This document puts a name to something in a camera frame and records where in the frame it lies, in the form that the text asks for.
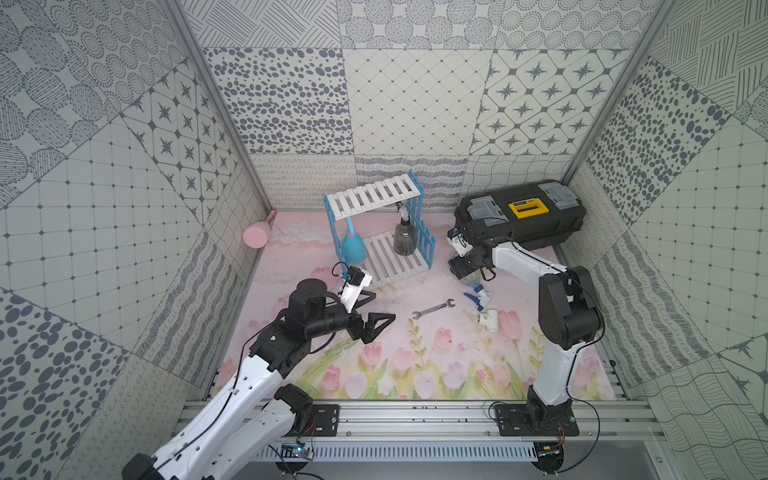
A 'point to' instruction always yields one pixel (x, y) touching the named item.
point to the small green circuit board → (296, 449)
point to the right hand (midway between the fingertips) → (464, 266)
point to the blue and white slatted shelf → (382, 262)
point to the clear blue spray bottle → (484, 296)
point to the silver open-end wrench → (418, 313)
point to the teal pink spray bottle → (354, 251)
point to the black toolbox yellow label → (526, 216)
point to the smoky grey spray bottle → (404, 241)
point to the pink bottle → (256, 234)
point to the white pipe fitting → (489, 319)
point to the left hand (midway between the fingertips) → (381, 296)
